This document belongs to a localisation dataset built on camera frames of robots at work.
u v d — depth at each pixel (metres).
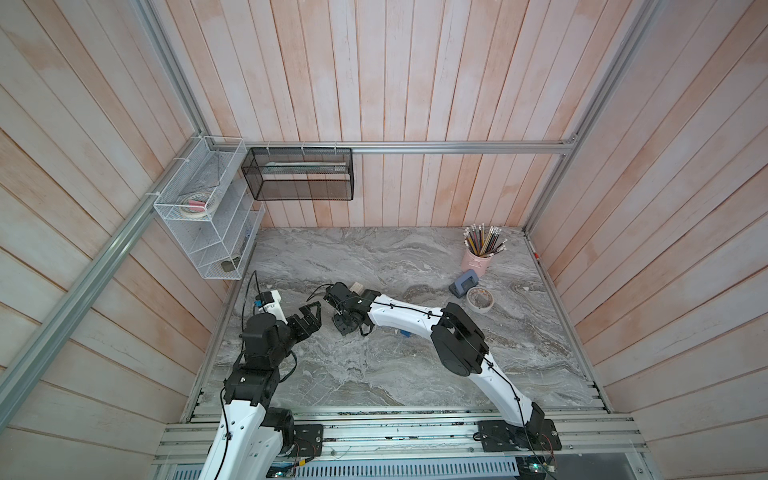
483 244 1.02
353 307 0.70
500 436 0.73
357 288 1.02
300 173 1.01
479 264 0.99
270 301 0.67
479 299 1.01
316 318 0.69
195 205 0.73
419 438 0.75
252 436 0.49
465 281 1.01
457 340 0.60
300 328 0.67
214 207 0.74
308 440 0.73
